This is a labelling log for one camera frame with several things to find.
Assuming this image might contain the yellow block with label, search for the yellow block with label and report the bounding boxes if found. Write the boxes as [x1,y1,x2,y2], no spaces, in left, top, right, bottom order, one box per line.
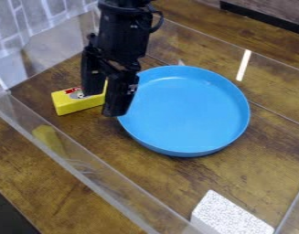
[51,86,107,116]

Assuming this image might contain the round blue tray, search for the round blue tray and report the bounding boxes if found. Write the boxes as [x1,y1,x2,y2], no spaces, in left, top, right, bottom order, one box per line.
[119,65,250,157]

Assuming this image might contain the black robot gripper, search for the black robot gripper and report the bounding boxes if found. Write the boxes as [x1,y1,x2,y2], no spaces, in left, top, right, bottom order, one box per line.
[81,0,165,117]

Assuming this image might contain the clear acrylic enclosure wall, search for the clear acrylic enclosure wall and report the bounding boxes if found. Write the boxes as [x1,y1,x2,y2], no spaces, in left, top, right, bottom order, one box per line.
[0,0,299,234]

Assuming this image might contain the white speckled foam block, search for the white speckled foam block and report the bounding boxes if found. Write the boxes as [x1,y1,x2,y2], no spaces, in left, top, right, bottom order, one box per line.
[192,190,276,234]

